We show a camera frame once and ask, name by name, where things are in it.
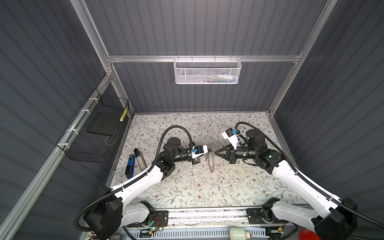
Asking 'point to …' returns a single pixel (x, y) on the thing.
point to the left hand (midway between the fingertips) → (210, 147)
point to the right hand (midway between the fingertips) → (217, 154)
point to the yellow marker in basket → (123, 115)
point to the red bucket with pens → (305, 234)
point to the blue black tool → (130, 168)
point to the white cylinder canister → (238, 233)
